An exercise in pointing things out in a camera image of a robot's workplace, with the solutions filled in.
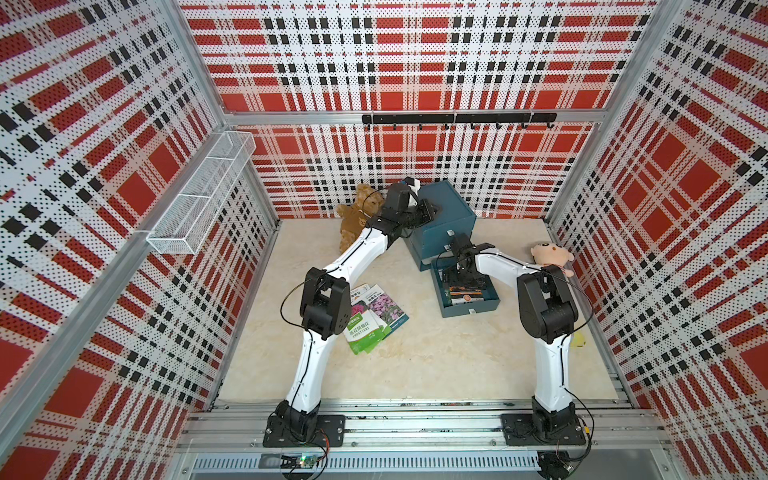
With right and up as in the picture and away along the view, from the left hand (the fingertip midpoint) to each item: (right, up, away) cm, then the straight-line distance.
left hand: (447, 208), depth 90 cm
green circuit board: (-38, -63, -21) cm, 76 cm away
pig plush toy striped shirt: (+36, -15, +10) cm, 41 cm away
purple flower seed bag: (-19, -32, +5) cm, 38 cm away
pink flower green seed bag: (-25, -38, 0) cm, 46 cm away
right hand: (+7, -24, +10) cm, 28 cm away
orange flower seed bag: (-29, -28, +8) cm, 41 cm away
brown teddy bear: (-32, 0, +20) cm, 38 cm away
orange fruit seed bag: (+7, -28, +8) cm, 30 cm away
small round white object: (+38, -40, -4) cm, 55 cm away
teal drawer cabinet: (-1, -11, +4) cm, 11 cm away
